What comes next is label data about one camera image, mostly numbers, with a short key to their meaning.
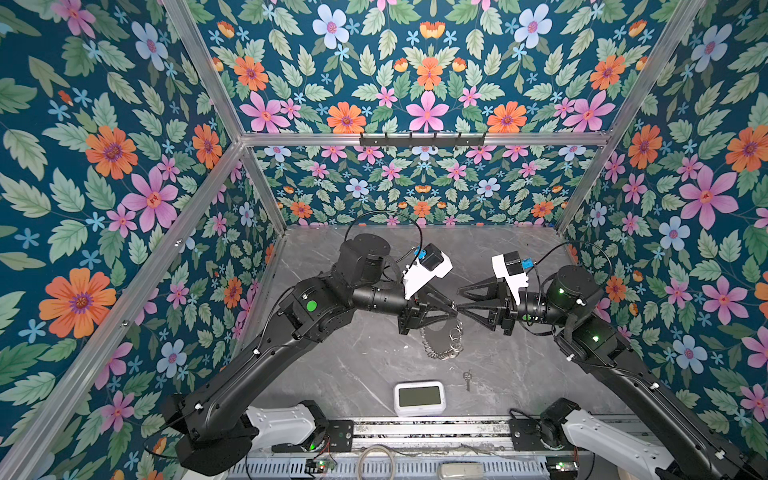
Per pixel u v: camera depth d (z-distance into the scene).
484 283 0.56
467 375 0.84
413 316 0.45
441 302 0.52
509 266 0.48
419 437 0.75
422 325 0.49
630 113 0.86
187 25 0.69
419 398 0.77
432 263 0.45
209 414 0.37
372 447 0.71
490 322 0.53
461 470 0.66
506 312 0.50
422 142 0.92
